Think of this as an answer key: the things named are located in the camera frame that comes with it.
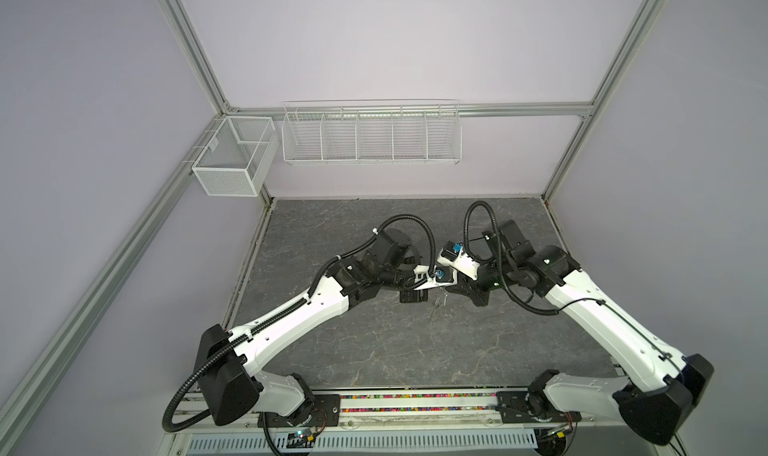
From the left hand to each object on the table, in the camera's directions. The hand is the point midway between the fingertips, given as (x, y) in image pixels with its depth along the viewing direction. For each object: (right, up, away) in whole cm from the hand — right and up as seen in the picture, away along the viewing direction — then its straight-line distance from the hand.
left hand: (438, 283), depth 70 cm
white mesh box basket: (-64, +37, +32) cm, 80 cm away
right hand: (+3, -1, +2) cm, 4 cm away
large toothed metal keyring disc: (+4, -14, +20) cm, 25 cm away
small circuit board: (-33, -39, +2) cm, 51 cm away
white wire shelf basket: (-18, +45, +29) cm, 57 cm away
